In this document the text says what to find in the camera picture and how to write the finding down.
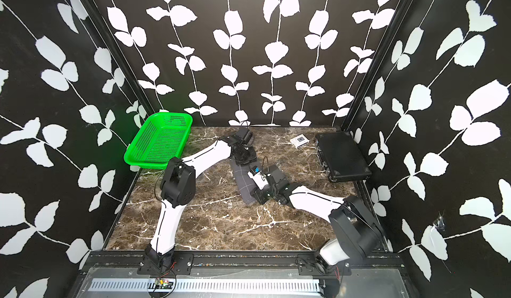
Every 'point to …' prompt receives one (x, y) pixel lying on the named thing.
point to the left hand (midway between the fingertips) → (257, 157)
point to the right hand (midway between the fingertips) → (252, 188)
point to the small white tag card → (299, 140)
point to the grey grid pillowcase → (243, 181)
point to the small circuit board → (162, 284)
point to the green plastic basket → (160, 140)
